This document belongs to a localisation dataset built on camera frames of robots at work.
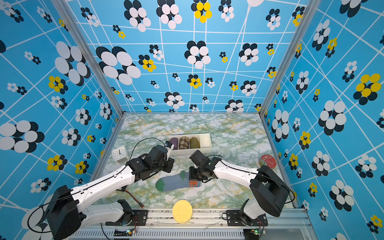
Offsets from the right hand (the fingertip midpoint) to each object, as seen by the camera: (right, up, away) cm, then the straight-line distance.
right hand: (190, 177), depth 83 cm
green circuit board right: (+30, -22, -13) cm, 39 cm away
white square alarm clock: (-45, +11, +11) cm, 47 cm away
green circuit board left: (-32, -23, -11) cm, 41 cm away
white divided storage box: (+9, +19, +19) cm, 29 cm away
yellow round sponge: (-4, -14, -9) cm, 17 cm away
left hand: (-8, +10, -2) cm, 13 cm away
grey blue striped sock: (-7, -3, +3) cm, 8 cm away
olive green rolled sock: (+2, +18, +13) cm, 22 cm away
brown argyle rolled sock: (-5, +18, +13) cm, 23 cm away
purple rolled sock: (-11, +19, +13) cm, 26 cm away
